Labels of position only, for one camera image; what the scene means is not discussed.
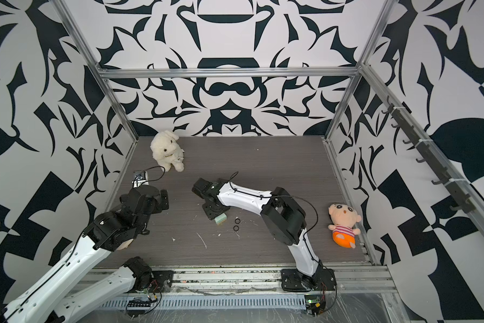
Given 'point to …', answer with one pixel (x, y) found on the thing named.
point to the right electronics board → (315, 304)
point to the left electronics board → (138, 307)
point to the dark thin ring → (236, 220)
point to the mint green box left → (221, 219)
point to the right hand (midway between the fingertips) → (213, 209)
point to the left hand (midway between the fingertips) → (148, 189)
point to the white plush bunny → (167, 151)
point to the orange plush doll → (344, 219)
